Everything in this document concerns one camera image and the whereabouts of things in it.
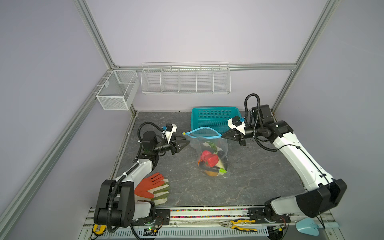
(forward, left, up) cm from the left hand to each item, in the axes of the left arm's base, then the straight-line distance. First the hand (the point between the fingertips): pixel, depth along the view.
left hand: (188, 142), depth 77 cm
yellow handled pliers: (-35, -18, -20) cm, 44 cm away
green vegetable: (0, -13, -5) cm, 14 cm away
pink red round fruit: (-3, -9, -10) cm, 14 cm away
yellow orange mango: (-11, -12, -17) cm, 24 cm away
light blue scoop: (-38, -56, -22) cm, 72 cm away
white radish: (-8, -17, -13) cm, 22 cm away
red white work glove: (-15, +19, -21) cm, 32 cm away
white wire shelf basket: (+46, 0, +7) cm, 47 cm away
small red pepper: (-7, -11, -6) cm, 14 cm away
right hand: (-3, -17, +8) cm, 19 cm away
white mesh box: (+45, +46, +1) cm, 64 cm away
